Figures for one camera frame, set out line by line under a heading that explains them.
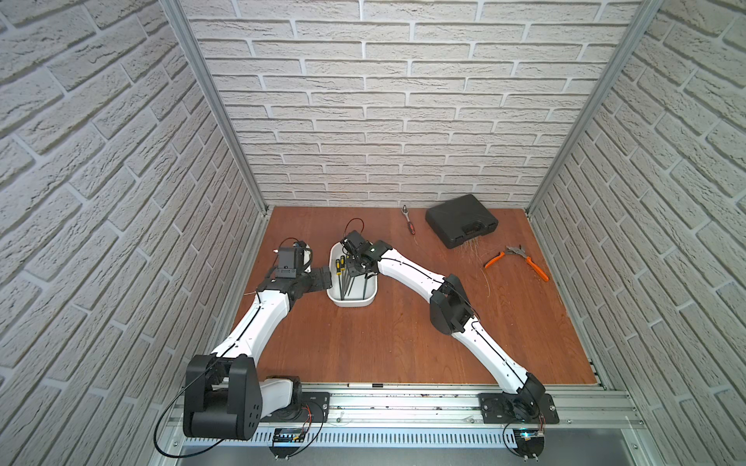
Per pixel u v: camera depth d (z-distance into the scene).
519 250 1.06
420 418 0.73
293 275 0.65
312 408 0.74
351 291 0.95
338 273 1.00
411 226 1.13
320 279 0.77
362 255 0.77
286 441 0.71
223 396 0.40
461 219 1.13
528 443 0.71
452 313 0.65
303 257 0.70
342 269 1.00
